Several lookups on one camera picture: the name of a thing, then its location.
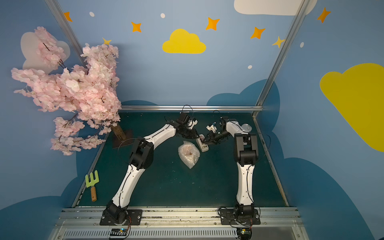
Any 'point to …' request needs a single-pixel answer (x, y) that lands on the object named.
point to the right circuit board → (245, 233)
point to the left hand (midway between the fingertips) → (199, 134)
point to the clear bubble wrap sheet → (189, 153)
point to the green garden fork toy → (92, 181)
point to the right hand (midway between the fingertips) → (206, 141)
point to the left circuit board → (118, 233)
